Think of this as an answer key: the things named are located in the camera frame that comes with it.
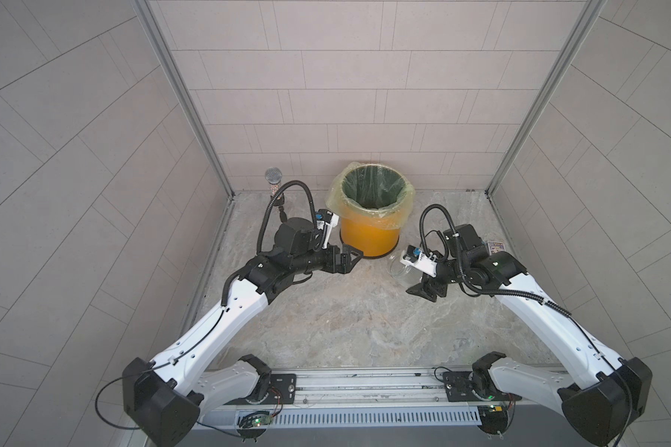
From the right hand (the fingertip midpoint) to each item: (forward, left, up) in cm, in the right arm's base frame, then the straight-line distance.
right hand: (412, 273), depth 75 cm
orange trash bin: (+20, +7, -13) cm, 25 cm away
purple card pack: (+17, -36, -16) cm, 43 cm away
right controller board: (-31, -16, -18) cm, 40 cm away
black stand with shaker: (+25, +37, +16) cm, 47 cm away
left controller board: (-30, +42, -13) cm, 53 cm away
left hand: (+3, +15, +8) cm, 17 cm away
